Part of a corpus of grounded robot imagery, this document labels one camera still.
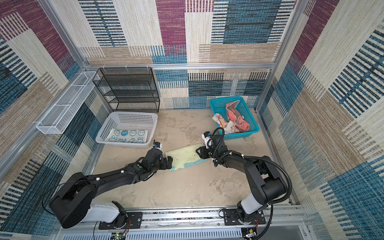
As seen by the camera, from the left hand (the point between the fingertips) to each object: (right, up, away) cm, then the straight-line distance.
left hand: (166, 157), depth 89 cm
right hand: (+20, +3, +3) cm, 20 cm away
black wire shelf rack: (-31, +44, +20) cm, 57 cm away
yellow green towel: (+9, -1, +5) cm, 11 cm away
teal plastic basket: (+35, +33, +27) cm, 55 cm away
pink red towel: (+46, +23, +19) cm, 55 cm away
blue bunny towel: (-27, +11, +14) cm, 32 cm away
